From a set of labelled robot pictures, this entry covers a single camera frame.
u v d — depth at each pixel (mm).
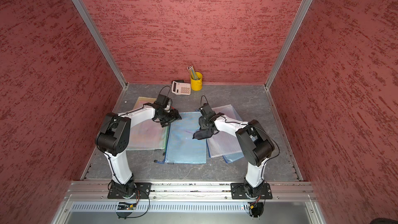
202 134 921
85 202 709
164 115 831
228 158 852
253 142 509
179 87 1173
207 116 749
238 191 739
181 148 891
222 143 897
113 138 510
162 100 810
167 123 948
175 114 896
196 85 1143
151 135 945
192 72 1102
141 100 1102
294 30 894
